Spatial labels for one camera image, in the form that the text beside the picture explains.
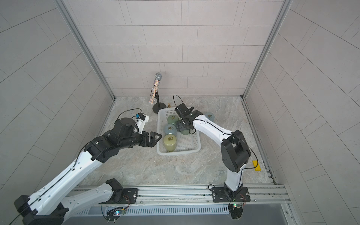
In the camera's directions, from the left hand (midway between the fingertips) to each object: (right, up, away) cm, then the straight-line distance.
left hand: (158, 135), depth 69 cm
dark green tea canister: (+13, -2, +16) cm, 20 cm away
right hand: (+12, +2, +20) cm, 24 cm away
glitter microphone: (-4, +33, +20) cm, 39 cm away
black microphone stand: (-8, +15, +40) cm, 43 cm away
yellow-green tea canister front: (+4, -7, +14) cm, 16 cm away
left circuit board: (-20, -37, -4) cm, 42 cm away
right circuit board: (+38, -37, -1) cm, 53 cm away
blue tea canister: (+4, 0, +18) cm, 19 cm away
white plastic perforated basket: (+14, -10, +20) cm, 27 cm away
